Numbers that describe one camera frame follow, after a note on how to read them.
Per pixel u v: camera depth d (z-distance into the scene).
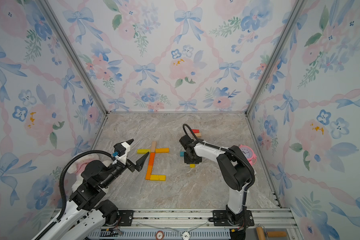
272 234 0.69
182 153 0.98
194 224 0.73
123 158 0.54
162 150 0.98
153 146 1.00
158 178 0.86
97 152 0.48
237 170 0.49
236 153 0.51
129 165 0.57
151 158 0.97
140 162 0.59
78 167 0.80
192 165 0.92
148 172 0.88
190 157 0.80
